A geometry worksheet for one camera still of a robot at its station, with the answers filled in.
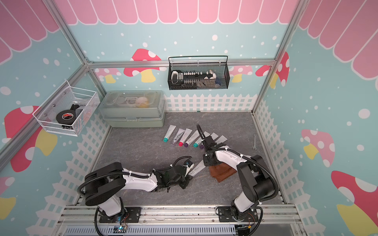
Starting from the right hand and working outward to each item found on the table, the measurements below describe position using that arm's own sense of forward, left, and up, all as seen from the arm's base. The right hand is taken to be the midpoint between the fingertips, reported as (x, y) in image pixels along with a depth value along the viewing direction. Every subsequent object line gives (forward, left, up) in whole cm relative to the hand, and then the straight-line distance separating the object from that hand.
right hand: (209, 161), depth 92 cm
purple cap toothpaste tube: (+22, -5, -3) cm, 23 cm away
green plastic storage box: (+36, +53, +13) cm, 66 cm away
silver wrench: (+11, -32, -1) cm, 34 cm away
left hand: (-10, +12, -1) cm, 16 cm away
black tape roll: (+8, +71, +34) cm, 79 cm away
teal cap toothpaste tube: (+22, +27, +1) cm, 35 cm away
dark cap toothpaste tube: (-6, +8, +1) cm, 10 cm away
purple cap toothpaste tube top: (+18, +10, +1) cm, 21 cm away
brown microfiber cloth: (-7, -7, +1) cm, 9 cm away
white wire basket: (+24, +81, +33) cm, 91 cm away
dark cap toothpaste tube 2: (+18, -10, -1) cm, 21 cm away
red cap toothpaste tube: (+18, +16, +1) cm, 25 cm away
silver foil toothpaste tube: (+19, +21, +1) cm, 28 cm away
